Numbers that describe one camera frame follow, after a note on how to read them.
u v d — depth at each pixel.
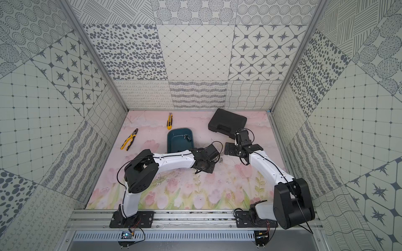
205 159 0.71
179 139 1.05
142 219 0.73
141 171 0.52
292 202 0.42
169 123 1.11
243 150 0.64
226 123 1.06
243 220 0.73
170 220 0.75
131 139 1.04
